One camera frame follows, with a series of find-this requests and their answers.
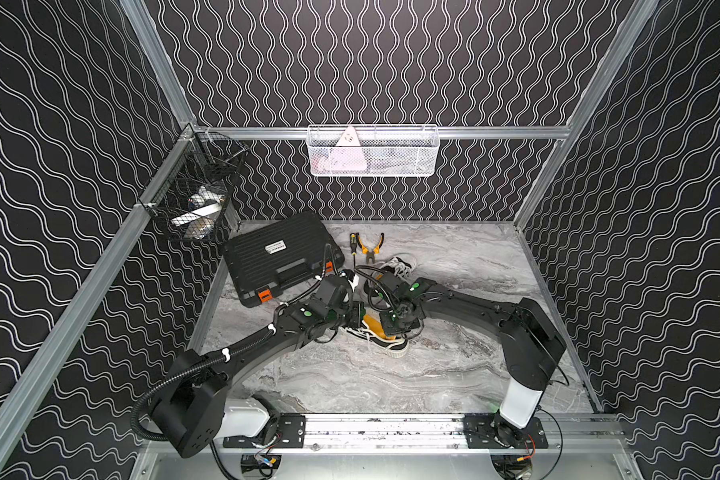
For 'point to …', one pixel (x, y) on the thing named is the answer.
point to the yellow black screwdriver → (353, 241)
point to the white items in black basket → (199, 222)
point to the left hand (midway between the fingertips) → (366, 307)
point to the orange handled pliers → (370, 253)
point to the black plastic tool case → (281, 256)
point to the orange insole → (377, 327)
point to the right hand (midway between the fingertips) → (390, 329)
